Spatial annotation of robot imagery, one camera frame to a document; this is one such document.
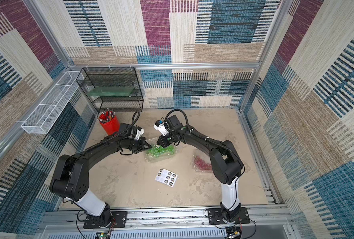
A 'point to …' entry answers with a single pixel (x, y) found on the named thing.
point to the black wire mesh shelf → (112, 84)
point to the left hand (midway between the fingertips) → (152, 146)
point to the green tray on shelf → (111, 91)
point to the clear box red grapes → (202, 164)
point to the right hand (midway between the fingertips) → (161, 143)
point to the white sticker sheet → (166, 177)
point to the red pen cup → (109, 122)
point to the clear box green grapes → (158, 153)
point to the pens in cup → (105, 116)
